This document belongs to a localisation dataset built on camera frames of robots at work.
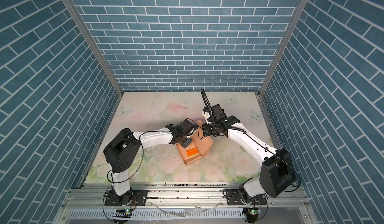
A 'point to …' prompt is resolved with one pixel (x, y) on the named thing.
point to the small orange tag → (192, 151)
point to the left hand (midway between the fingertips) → (187, 139)
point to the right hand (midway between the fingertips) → (202, 128)
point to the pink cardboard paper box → (200, 146)
